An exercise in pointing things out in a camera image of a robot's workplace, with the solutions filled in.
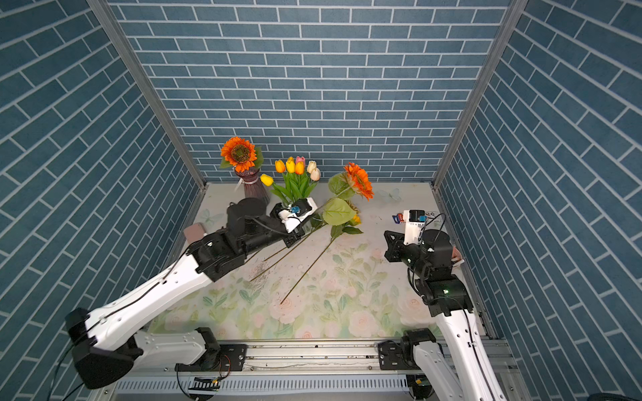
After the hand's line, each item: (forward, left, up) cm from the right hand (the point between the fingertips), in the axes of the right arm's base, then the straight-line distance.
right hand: (389, 234), depth 72 cm
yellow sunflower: (+15, +17, -24) cm, 33 cm away
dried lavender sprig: (-2, +41, -25) cm, 48 cm away
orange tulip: (+22, +37, +4) cm, 43 cm away
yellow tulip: (+17, +40, +2) cm, 43 cm away
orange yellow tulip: (+19, +33, -2) cm, 38 cm away
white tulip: (+24, +26, +4) cm, 36 cm away
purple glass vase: (+24, +50, -9) cm, 56 cm away
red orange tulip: (+20, +30, 0) cm, 36 cm away
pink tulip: (+26, +30, +5) cm, 40 cm away
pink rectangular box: (+12, +76, -25) cm, 81 cm away
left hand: (-2, +20, +9) cm, 22 cm away
